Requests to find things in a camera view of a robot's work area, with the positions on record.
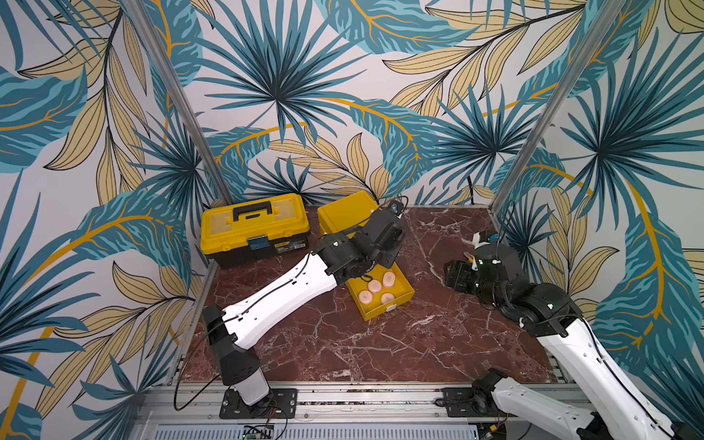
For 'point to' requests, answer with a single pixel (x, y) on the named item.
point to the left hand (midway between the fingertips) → (384, 243)
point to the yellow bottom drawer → (401, 291)
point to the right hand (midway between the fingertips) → (455, 268)
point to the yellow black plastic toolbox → (235, 232)
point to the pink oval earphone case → (389, 280)
